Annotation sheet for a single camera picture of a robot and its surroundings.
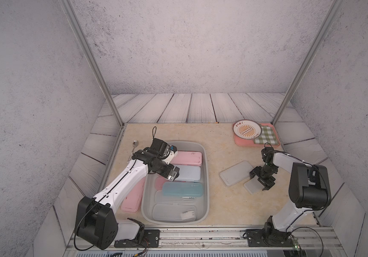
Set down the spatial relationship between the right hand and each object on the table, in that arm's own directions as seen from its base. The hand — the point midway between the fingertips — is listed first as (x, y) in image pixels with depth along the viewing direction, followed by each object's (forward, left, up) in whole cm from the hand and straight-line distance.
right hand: (257, 181), depth 91 cm
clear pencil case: (-17, +45, +2) cm, 49 cm away
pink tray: (+29, +4, -1) cm, 29 cm away
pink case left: (-13, +67, +3) cm, 69 cm away
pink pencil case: (+13, +39, +4) cm, 41 cm away
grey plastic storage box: (-13, +31, +1) cm, 34 cm away
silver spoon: (+25, +75, +3) cm, 79 cm away
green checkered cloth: (+33, -15, +1) cm, 36 cm away
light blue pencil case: (+2, +39, +5) cm, 39 cm away
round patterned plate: (+38, -2, +2) cm, 38 cm away
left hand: (-1, +46, +14) cm, 48 cm away
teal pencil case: (-6, +42, +4) cm, 42 cm away
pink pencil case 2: (-2, +55, +3) cm, 55 cm away
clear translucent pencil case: (-10, +54, +1) cm, 55 cm away
